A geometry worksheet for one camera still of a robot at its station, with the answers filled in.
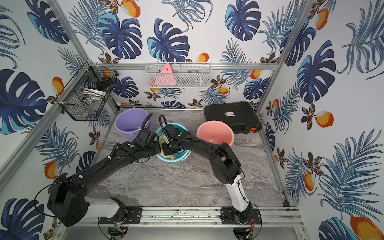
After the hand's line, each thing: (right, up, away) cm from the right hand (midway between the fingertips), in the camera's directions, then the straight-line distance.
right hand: (165, 151), depth 90 cm
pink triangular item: (0, +45, +2) cm, 45 cm away
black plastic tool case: (+52, +23, +21) cm, 60 cm away
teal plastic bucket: (+9, -2, -10) cm, 14 cm away
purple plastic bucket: (-23, +18, +4) cm, 29 cm away
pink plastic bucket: (+31, +11, 0) cm, 33 cm away
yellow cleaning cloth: (0, +8, -10) cm, 13 cm away
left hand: (-2, 0, -2) cm, 3 cm away
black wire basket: (-43, +31, -7) cm, 54 cm away
